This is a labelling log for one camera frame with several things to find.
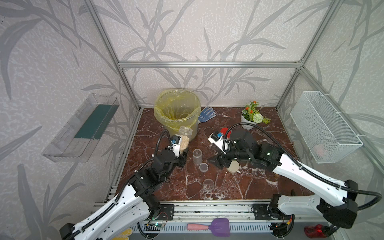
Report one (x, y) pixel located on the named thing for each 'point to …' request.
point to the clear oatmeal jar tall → (185, 132)
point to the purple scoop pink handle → (220, 226)
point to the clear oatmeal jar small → (197, 154)
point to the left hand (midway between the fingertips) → (184, 147)
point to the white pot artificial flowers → (251, 114)
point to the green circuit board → (157, 224)
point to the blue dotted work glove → (207, 113)
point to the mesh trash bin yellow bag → (176, 108)
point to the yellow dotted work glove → (124, 234)
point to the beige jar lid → (234, 166)
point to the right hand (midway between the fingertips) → (211, 152)
